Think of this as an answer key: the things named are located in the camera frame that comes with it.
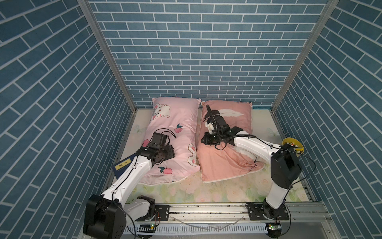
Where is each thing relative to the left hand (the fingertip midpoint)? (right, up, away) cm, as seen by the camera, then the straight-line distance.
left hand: (174, 153), depth 83 cm
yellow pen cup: (+72, +4, +2) cm, 72 cm away
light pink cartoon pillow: (0, +21, +18) cm, 28 cm away
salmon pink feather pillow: (+32, -5, +1) cm, 33 cm away
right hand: (+17, +7, +3) cm, 18 cm away
